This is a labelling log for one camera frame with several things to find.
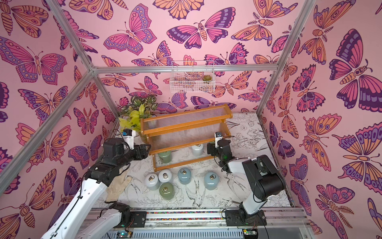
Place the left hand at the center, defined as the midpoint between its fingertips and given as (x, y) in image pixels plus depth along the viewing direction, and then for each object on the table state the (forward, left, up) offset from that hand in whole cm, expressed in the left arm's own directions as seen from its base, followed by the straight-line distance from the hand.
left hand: (146, 144), depth 76 cm
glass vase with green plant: (+23, +8, +5) cm, 24 cm away
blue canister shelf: (-10, -19, -16) cm, 27 cm away
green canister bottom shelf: (0, -8, -14) cm, 16 cm away
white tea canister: (-13, -2, -16) cm, 21 cm away
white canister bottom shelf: (+6, -26, -15) cm, 31 cm away
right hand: (+13, -38, -16) cm, 43 cm away
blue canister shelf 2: (-13, -33, -16) cm, 39 cm away
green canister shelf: (-19, -10, -14) cm, 26 cm away
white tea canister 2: (-11, -8, -14) cm, 19 cm away
